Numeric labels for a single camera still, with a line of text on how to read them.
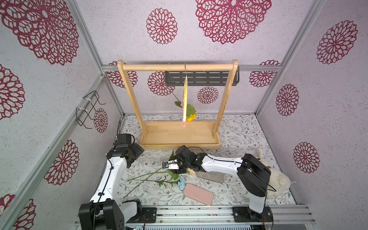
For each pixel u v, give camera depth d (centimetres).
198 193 80
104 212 39
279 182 75
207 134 109
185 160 67
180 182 81
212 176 84
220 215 75
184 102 60
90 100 78
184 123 110
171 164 72
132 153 73
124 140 64
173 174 85
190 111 87
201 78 94
